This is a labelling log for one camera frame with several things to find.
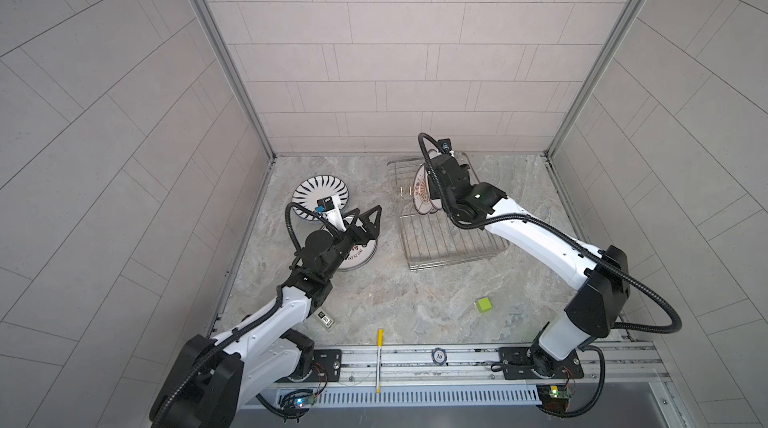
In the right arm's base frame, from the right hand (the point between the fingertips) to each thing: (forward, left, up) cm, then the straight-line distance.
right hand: (439, 173), depth 80 cm
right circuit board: (-48, -21, -26) cm, 59 cm away
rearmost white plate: (-12, +24, -22) cm, 34 cm away
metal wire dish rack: (-8, +1, -22) cm, 23 cm away
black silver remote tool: (-29, +32, -20) cm, 48 cm away
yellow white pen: (-34, +18, -24) cm, 45 cm away
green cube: (-28, -10, -23) cm, 37 cm away
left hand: (-9, +17, -2) cm, 19 cm away
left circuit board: (-46, +36, -21) cm, 62 cm away
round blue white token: (-39, +4, -25) cm, 46 cm away
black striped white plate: (+15, +41, -21) cm, 49 cm away
